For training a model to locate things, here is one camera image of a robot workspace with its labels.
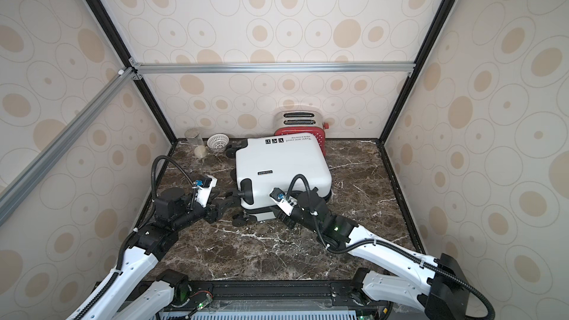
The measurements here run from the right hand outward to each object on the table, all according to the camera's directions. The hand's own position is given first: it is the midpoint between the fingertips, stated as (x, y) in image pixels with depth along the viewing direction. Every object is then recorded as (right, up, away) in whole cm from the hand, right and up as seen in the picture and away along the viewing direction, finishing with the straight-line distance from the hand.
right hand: (285, 196), depth 74 cm
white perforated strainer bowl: (-36, +22, +42) cm, 60 cm away
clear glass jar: (-43, +22, +28) cm, 56 cm away
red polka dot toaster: (+5, +31, +31) cm, 44 cm away
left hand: (-18, 0, 0) cm, 18 cm away
